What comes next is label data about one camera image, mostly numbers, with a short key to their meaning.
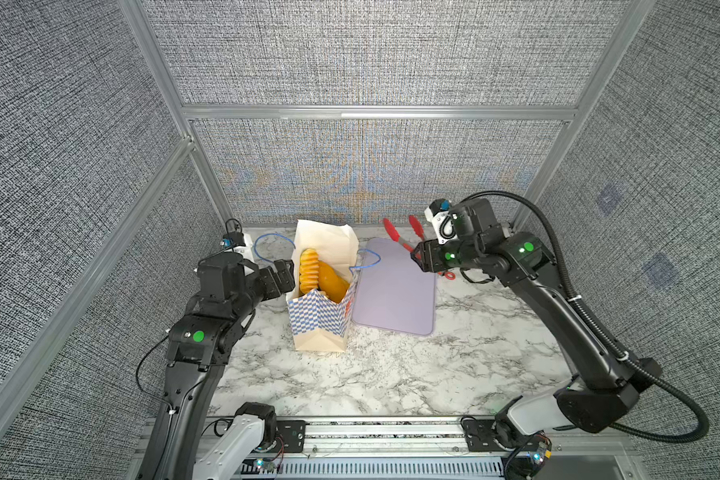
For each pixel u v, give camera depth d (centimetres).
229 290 46
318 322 80
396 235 72
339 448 73
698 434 38
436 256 60
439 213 60
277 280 58
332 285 93
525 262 44
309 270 90
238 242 54
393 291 100
